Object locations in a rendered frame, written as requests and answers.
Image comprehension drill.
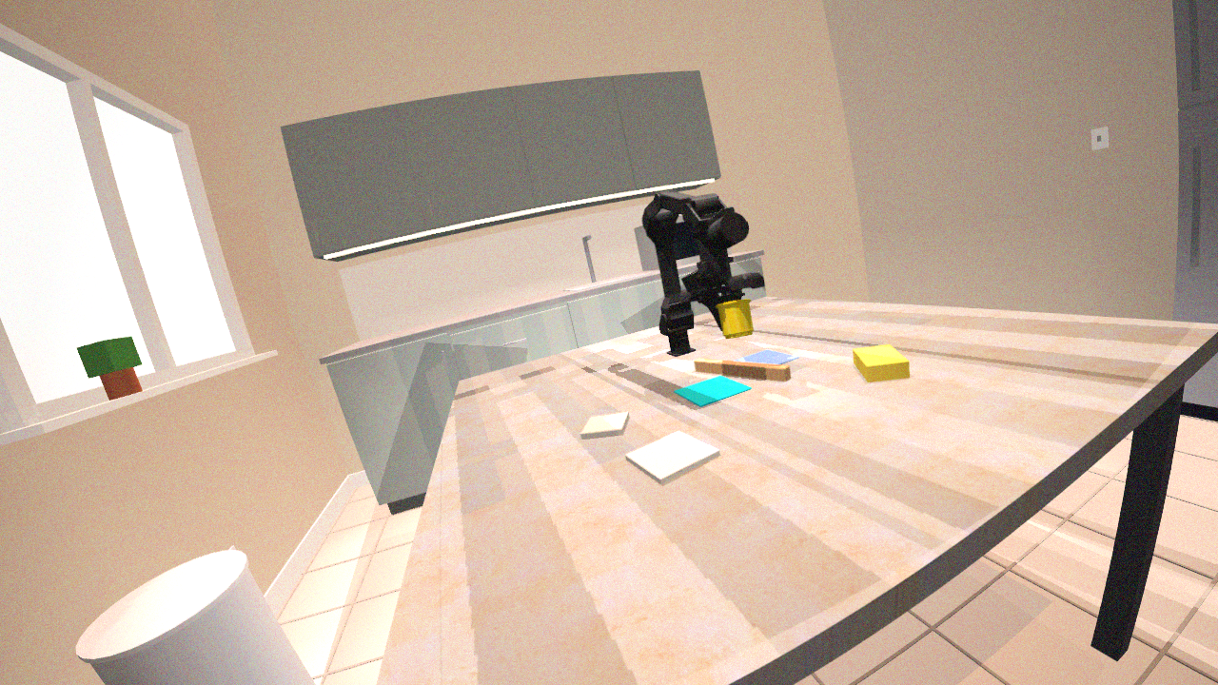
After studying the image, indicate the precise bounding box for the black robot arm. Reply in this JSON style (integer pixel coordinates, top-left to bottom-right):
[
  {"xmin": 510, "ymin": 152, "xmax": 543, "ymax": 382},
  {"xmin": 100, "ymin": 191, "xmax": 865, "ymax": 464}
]
[{"xmin": 641, "ymin": 190, "xmax": 749, "ymax": 357}]

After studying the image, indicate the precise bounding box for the tan wooden bar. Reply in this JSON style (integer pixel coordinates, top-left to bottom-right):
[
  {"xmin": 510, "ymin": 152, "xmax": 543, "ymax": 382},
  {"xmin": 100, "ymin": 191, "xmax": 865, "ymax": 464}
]
[{"xmin": 694, "ymin": 360, "xmax": 790, "ymax": 382}]

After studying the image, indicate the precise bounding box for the cream flat block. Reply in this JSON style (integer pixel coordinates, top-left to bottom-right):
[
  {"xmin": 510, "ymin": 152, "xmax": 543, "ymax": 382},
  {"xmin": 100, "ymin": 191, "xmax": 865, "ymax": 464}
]
[{"xmin": 580, "ymin": 412, "xmax": 630, "ymax": 439}]

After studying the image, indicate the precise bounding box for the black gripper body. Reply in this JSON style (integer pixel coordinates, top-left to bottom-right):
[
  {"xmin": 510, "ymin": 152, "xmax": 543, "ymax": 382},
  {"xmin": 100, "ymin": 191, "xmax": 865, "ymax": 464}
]
[{"xmin": 678, "ymin": 251, "xmax": 765, "ymax": 303}]

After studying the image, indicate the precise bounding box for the yellow block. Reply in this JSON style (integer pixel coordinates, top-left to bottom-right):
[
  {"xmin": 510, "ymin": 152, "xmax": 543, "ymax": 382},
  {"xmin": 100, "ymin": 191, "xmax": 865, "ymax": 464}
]
[{"xmin": 853, "ymin": 344, "xmax": 910, "ymax": 382}]

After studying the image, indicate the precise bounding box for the white flat pad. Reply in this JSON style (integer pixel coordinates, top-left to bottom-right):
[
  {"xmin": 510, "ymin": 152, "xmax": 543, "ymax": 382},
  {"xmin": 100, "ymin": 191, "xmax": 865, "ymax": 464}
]
[{"xmin": 625, "ymin": 431, "xmax": 720, "ymax": 484}]

